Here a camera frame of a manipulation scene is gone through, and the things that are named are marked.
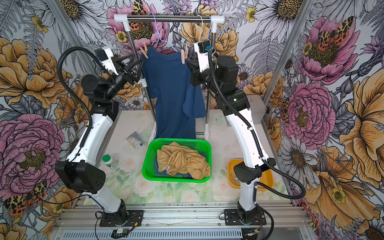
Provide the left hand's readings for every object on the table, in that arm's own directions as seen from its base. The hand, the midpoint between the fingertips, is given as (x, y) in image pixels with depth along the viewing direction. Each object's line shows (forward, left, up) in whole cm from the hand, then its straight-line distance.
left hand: (141, 60), depth 61 cm
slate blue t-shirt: (-26, -14, -54) cm, 61 cm away
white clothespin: (-28, -44, -54) cm, 76 cm away
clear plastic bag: (-2, +19, -53) cm, 56 cm away
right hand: (-3, -18, -1) cm, 18 cm away
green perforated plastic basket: (-10, +5, -48) cm, 50 cm away
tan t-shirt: (-21, -12, -42) cm, 49 cm away
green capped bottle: (-19, +26, -50) cm, 60 cm away
